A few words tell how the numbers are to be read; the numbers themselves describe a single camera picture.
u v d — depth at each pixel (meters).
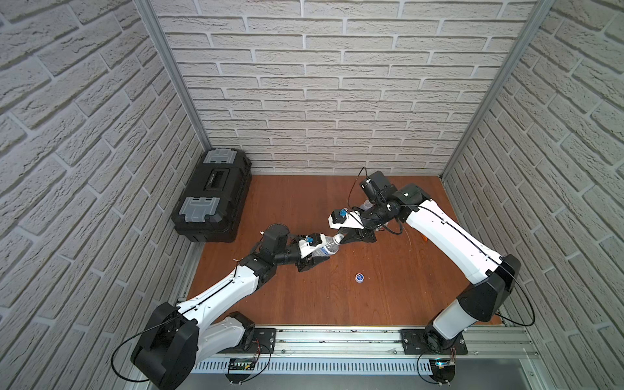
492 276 0.42
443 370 0.70
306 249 0.66
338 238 0.69
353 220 0.57
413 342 0.73
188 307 0.44
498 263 0.43
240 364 0.73
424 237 0.52
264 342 0.74
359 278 0.86
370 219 0.61
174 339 0.40
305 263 0.68
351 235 0.63
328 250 0.71
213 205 0.86
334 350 0.73
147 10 0.70
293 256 0.68
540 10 0.69
